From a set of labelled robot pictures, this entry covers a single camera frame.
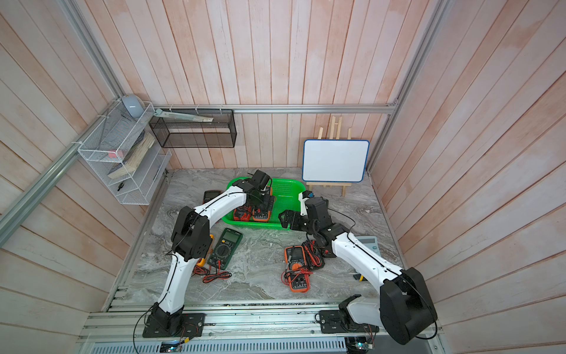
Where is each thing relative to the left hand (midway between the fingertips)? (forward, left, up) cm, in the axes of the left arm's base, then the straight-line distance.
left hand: (263, 205), depth 100 cm
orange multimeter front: (-27, -14, -1) cm, 30 cm away
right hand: (-12, -11, +10) cm, 19 cm away
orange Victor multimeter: (-6, 0, +1) cm, 6 cm away
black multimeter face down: (-23, -22, -1) cm, 32 cm away
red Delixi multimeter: (-6, +8, +2) cm, 11 cm away
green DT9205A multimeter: (-21, +14, -2) cm, 25 cm away
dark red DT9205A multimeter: (+8, +27, -3) cm, 28 cm away
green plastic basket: (+11, -12, -4) cm, 16 cm away
